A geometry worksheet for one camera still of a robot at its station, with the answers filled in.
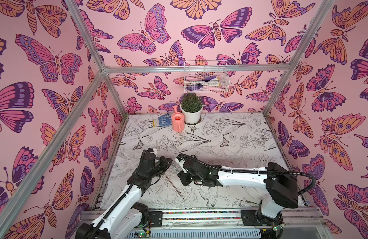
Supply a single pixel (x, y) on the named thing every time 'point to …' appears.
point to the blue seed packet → (165, 120)
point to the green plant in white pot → (192, 106)
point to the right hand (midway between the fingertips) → (177, 173)
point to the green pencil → (175, 167)
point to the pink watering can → (178, 120)
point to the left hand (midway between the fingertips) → (174, 158)
